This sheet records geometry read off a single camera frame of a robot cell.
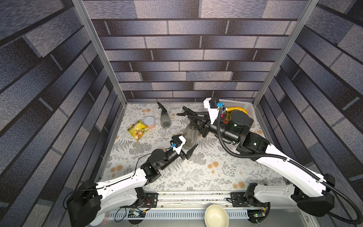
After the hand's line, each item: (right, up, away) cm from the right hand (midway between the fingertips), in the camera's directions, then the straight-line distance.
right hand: (188, 114), depth 56 cm
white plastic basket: (+49, +7, +50) cm, 70 cm away
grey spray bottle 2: (-15, -4, +46) cm, 49 cm away
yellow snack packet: (-35, -11, +42) cm, 55 cm away
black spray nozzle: (-15, +3, +36) cm, 39 cm away
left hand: (+2, -11, +11) cm, 16 cm away
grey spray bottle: (+2, -12, +15) cm, 19 cm away
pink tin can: (-27, -6, +45) cm, 53 cm away
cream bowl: (+15, -51, +13) cm, 55 cm away
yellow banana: (+34, +4, +51) cm, 61 cm away
